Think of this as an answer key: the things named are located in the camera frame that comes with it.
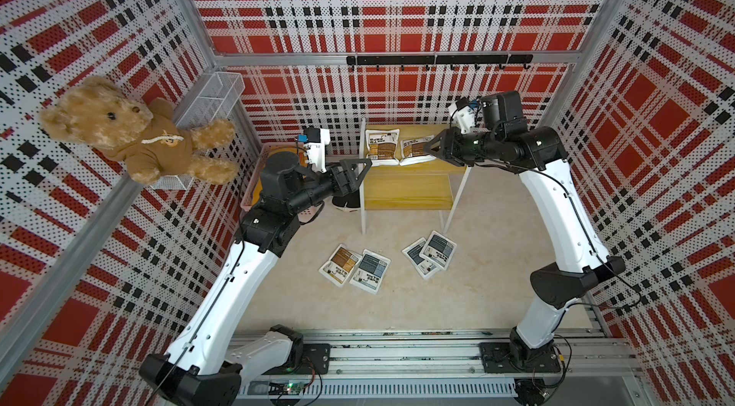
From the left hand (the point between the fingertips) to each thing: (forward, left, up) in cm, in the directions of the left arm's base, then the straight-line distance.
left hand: (367, 164), depth 63 cm
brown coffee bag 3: (-7, +10, -39) cm, 41 cm away
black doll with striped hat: (+12, +9, -32) cm, 36 cm away
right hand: (+5, -15, 0) cm, 16 cm away
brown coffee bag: (+12, -3, -6) cm, 14 cm away
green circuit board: (-39, +21, -39) cm, 59 cm away
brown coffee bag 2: (+10, -11, -5) cm, 16 cm away
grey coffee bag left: (-9, +1, -40) cm, 41 cm away
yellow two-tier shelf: (+15, -18, -26) cm, 35 cm away
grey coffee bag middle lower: (-7, -16, -41) cm, 44 cm away
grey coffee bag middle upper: (-2, -21, -40) cm, 45 cm away
